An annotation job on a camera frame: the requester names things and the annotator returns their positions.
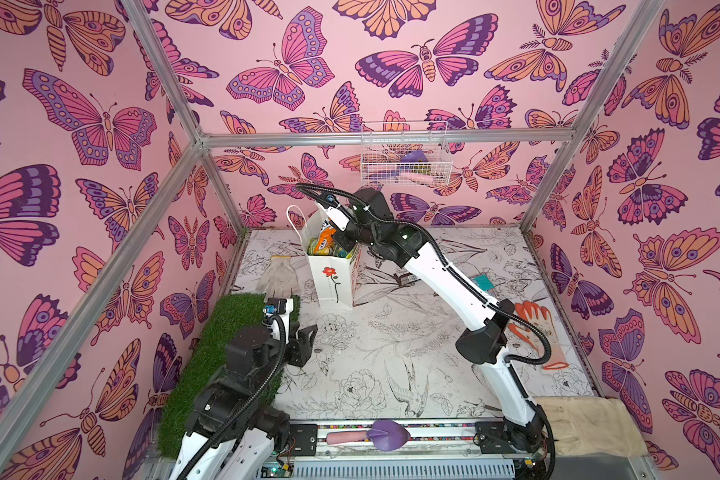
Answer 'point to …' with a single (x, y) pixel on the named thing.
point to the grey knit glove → (279, 279)
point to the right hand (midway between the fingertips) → (333, 214)
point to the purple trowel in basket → (415, 164)
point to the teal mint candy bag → (483, 282)
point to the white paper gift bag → (335, 277)
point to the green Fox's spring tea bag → (311, 245)
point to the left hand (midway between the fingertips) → (308, 323)
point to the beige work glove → (585, 424)
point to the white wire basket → (384, 143)
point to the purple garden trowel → (386, 435)
